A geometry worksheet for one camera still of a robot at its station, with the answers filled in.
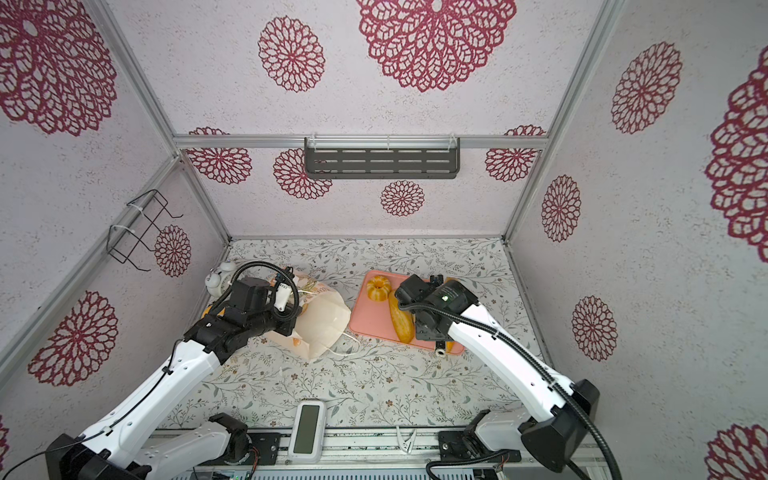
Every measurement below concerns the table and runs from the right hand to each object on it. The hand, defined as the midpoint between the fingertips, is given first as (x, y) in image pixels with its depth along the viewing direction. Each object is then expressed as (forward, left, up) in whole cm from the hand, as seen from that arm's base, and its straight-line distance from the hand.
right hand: (434, 325), depth 73 cm
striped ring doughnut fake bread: (+22, +16, -15) cm, 31 cm away
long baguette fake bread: (+11, +7, -15) cm, 20 cm away
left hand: (+3, +35, -2) cm, 36 cm away
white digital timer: (-21, +31, -16) cm, 41 cm away
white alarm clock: (+18, +66, -8) cm, 69 cm away
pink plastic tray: (+12, +17, -18) cm, 28 cm away
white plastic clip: (-23, +6, -19) cm, 30 cm away
